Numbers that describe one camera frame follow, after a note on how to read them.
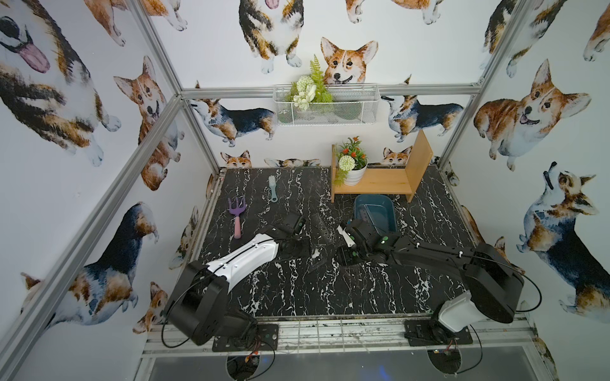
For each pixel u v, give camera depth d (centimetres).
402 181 107
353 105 93
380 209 106
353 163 93
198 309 42
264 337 73
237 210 107
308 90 79
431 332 66
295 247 72
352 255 75
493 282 44
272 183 117
